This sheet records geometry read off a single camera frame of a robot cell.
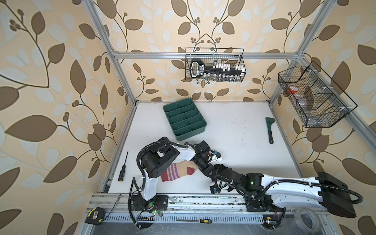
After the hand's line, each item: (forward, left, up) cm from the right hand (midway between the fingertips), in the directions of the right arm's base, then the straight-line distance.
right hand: (220, 173), depth 81 cm
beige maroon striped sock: (+4, +24, -3) cm, 24 cm away
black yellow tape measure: (-18, +63, 0) cm, 65 cm away
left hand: (-2, +2, -2) cm, 4 cm away
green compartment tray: (+38, +20, +3) cm, 43 cm away
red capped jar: (+35, -42, +30) cm, 62 cm away
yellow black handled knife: (-21, +8, -3) cm, 23 cm away
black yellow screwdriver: (+3, +56, -3) cm, 56 cm away
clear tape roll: (-20, -34, 0) cm, 40 cm away
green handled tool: (+37, -42, -2) cm, 56 cm away
